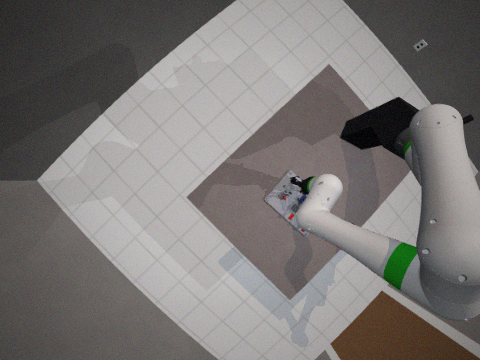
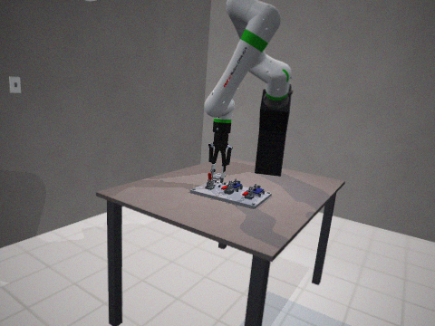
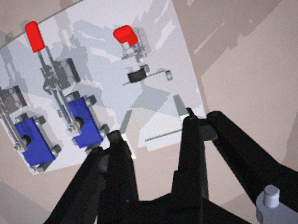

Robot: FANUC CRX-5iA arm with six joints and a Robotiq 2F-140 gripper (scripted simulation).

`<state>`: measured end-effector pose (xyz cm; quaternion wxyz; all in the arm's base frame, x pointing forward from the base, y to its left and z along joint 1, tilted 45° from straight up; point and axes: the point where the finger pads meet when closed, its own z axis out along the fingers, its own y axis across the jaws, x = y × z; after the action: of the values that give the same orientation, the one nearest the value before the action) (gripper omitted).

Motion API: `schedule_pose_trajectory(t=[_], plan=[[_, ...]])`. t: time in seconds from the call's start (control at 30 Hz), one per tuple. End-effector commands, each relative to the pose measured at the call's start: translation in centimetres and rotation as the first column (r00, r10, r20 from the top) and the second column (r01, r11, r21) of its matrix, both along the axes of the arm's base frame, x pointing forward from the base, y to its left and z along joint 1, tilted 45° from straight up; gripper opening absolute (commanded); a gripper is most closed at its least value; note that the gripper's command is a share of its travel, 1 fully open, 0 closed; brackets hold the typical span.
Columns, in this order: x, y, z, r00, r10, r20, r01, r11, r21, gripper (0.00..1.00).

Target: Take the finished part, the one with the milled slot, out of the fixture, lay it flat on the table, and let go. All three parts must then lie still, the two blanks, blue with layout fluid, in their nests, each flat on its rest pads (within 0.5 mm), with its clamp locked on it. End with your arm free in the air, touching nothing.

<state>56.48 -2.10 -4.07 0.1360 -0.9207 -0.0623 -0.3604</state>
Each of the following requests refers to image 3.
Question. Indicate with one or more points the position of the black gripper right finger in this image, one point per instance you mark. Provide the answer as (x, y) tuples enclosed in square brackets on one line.
[(271, 186)]

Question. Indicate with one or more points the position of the white fixture plate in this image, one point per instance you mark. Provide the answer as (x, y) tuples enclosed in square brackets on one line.
[(84, 32)]

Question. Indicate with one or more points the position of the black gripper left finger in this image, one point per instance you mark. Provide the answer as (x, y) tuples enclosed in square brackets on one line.
[(84, 200)]

